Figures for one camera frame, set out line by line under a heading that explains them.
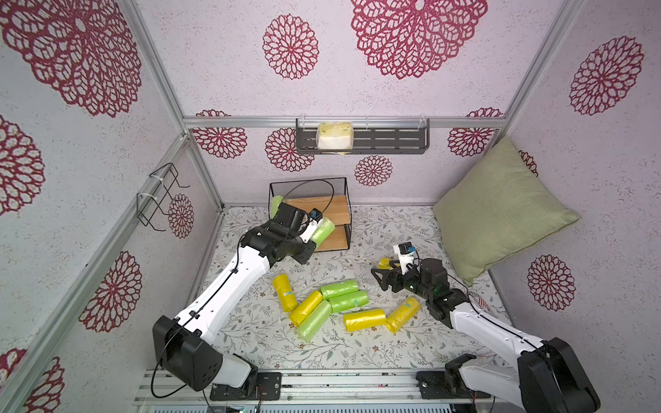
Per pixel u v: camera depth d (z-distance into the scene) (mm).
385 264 952
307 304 880
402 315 834
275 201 952
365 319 829
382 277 762
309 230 684
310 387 746
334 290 895
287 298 877
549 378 398
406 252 725
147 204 728
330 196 1040
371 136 936
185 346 387
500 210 793
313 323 834
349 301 860
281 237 544
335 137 897
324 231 762
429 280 652
